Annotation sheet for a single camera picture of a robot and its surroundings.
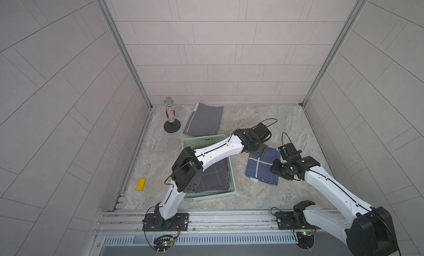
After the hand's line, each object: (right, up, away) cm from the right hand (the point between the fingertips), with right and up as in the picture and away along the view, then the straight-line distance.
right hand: (271, 169), depth 83 cm
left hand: (-6, +11, +1) cm, 12 cm away
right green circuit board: (+10, -25, -15) cm, 31 cm away
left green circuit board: (-48, -23, -18) cm, 56 cm away
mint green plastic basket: (-38, +12, +10) cm, 41 cm away
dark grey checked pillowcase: (-28, -3, -2) cm, 28 cm away
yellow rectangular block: (-65, -7, -2) cm, 66 cm away
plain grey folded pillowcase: (-36, +24, +23) cm, 49 cm away
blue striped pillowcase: (-6, -1, +4) cm, 7 cm away
